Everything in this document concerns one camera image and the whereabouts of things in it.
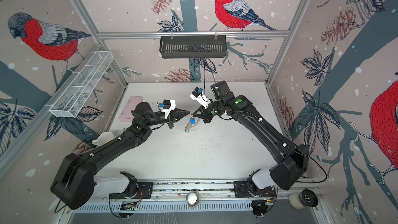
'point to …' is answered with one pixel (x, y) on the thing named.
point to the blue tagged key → (193, 121)
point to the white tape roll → (301, 199)
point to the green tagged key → (187, 131)
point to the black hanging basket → (193, 46)
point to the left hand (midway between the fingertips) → (190, 110)
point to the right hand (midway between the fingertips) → (196, 111)
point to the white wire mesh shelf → (71, 98)
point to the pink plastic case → (126, 114)
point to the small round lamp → (192, 199)
